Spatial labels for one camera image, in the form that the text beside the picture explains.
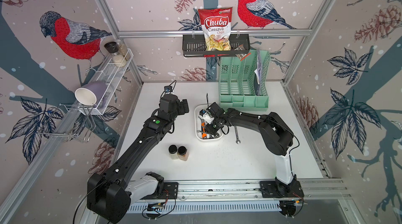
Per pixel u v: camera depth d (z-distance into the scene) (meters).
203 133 0.93
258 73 0.89
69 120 0.58
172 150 0.77
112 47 0.78
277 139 0.52
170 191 0.73
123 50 0.85
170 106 0.58
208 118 0.86
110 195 0.37
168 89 0.67
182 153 0.76
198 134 0.92
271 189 0.73
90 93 0.61
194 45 0.95
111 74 0.82
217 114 0.76
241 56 0.90
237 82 1.21
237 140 0.90
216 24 0.81
